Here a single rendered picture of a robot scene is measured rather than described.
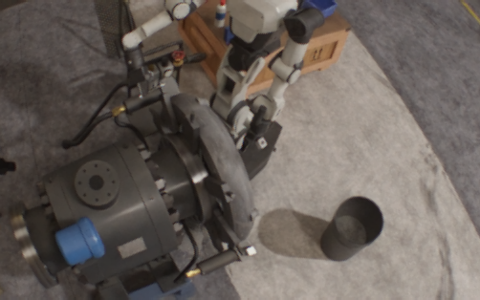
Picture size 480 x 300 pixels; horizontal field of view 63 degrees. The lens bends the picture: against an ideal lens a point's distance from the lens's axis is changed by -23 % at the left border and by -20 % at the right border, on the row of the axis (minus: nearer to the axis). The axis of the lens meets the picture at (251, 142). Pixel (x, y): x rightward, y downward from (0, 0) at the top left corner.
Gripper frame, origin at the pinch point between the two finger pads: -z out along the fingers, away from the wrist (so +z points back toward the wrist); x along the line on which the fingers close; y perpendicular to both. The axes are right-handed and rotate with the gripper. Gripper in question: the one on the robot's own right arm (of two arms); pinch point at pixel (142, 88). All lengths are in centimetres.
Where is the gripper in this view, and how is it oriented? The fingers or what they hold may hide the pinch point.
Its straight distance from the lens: 207.8
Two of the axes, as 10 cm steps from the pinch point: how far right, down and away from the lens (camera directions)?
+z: -2.9, -9.2, -2.5
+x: -9.2, 2.0, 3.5
